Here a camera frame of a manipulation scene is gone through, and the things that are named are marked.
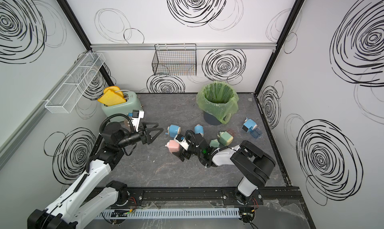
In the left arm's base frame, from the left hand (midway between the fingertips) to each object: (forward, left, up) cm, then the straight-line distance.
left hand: (159, 128), depth 69 cm
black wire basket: (+92, +5, -21) cm, 95 cm away
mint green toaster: (+26, +24, -13) cm, 38 cm away
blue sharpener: (+11, -3, -20) cm, 23 cm away
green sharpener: (+7, -35, -19) cm, 40 cm away
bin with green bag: (+33, -33, -16) cm, 49 cm away
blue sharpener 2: (+12, -19, -19) cm, 29 cm away
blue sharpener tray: (+15, -58, -26) cm, 65 cm away
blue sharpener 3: (+17, -52, -21) cm, 59 cm away
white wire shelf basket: (+10, +47, +6) cm, 49 cm away
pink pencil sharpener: (+1, -5, -20) cm, 21 cm away
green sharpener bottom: (+4, -28, -21) cm, 35 cm away
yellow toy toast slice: (+26, +35, -6) cm, 44 cm away
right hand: (+1, -7, -20) cm, 21 cm away
